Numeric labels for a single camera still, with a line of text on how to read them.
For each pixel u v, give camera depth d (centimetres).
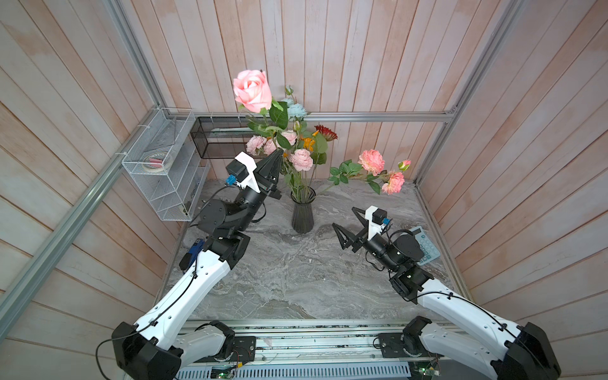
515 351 40
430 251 95
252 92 31
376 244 62
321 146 84
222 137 102
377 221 58
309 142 83
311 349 75
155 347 37
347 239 62
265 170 48
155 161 73
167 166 72
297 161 74
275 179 52
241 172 41
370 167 65
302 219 97
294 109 78
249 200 50
